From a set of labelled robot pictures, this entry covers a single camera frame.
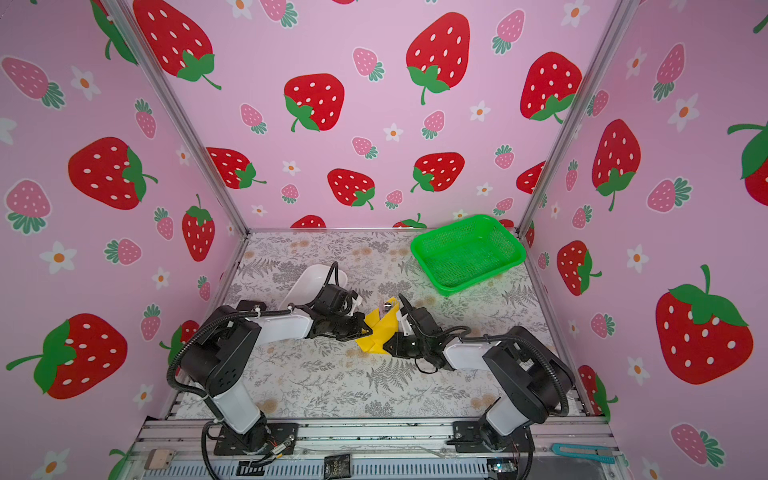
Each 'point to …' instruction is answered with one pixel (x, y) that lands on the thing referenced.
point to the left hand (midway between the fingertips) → (374, 331)
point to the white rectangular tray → (302, 291)
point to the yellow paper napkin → (381, 330)
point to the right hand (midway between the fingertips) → (382, 347)
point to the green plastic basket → (466, 254)
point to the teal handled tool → (602, 454)
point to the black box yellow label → (246, 305)
